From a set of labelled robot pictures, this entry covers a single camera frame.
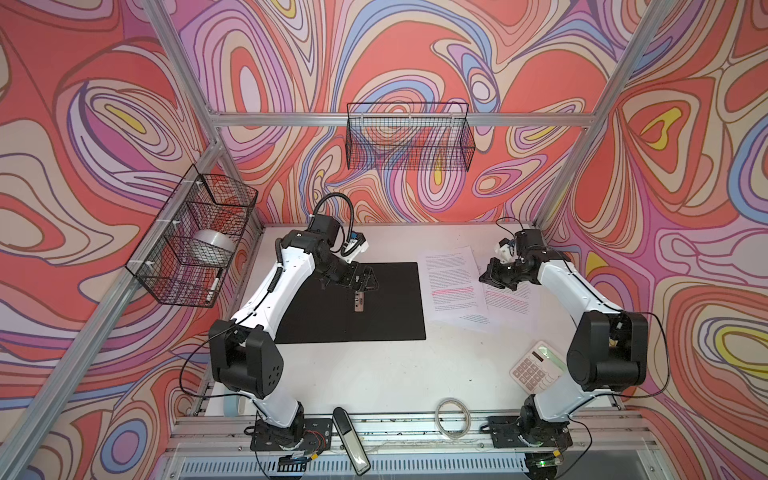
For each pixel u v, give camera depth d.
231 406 0.74
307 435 0.72
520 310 0.96
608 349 0.46
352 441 0.69
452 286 1.01
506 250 0.83
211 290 0.72
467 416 0.75
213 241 0.73
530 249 0.71
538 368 0.82
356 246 0.69
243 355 0.44
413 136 0.84
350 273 0.70
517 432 0.73
